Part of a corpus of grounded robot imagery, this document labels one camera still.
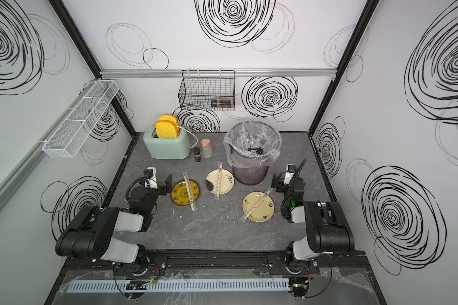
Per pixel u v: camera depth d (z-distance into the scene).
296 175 0.78
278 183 0.78
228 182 0.97
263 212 0.87
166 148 0.99
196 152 1.00
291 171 0.79
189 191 0.93
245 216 0.85
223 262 0.75
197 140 1.08
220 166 1.02
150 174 0.75
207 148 1.02
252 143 0.94
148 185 0.75
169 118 0.96
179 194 0.94
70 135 0.73
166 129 0.94
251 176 0.89
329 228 0.46
